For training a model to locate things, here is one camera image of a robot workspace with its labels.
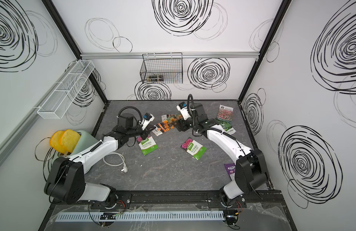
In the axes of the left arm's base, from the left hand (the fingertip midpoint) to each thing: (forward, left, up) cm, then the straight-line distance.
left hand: (153, 126), depth 85 cm
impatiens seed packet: (-5, -25, -16) cm, 31 cm away
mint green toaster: (-10, +37, -1) cm, 38 cm away
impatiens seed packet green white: (-5, +5, -16) cm, 17 cm away
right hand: (+2, -16, +5) cm, 16 cm away
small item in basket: (+25, +1, +17) cm, 30 cm away
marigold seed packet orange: (-1, -3, -1) cm, 4 cm away
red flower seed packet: (+25, -51, -15) cm, 59 cm away
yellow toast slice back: (-14, +48, +4) cm, 50 cm away
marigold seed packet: (+3, -11, +5) cm, 12 cm away
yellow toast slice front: (-12, +43, +3) cm, 45 cm away
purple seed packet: (-19, -46, -14) cm, 52 cm away
